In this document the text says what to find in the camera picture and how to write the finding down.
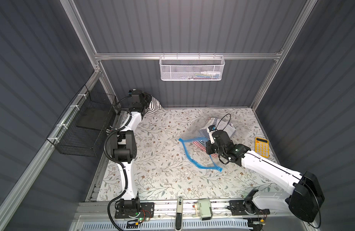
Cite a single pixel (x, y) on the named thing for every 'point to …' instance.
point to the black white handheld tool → (179, 213)
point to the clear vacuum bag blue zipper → (196, 157)
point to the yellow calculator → (261, 147)
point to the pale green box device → (205, 210)
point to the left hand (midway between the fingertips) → (154, 92)
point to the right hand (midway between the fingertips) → (208, 142)
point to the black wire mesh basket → (81, 130)
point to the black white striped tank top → (154, 106)
